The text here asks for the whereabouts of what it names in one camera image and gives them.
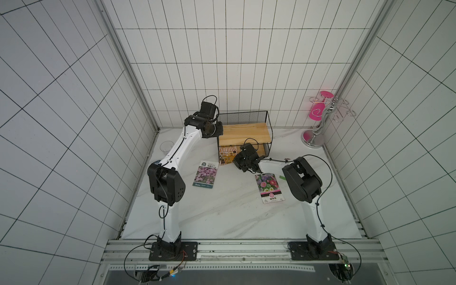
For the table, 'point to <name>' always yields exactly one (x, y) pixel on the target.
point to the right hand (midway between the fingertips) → (225, 161)
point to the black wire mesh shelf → (254, 128)
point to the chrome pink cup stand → (325, 105)
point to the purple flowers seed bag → (206, 173)
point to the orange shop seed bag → (227, 155)
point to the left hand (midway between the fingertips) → (218, 135)
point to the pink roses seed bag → (269, 188)
